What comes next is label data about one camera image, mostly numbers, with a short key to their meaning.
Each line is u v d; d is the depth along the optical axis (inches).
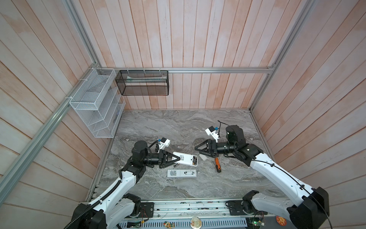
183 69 38.6
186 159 26.5
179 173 33.0
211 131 26.9
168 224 27.2
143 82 40.9
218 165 34.4
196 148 25.5
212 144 24.2
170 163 25.6
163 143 27.6
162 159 25.0
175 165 34.7
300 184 16.7
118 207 22.3
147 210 28.8
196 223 27.5
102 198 17.3
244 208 28.1
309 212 14.8
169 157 27.1
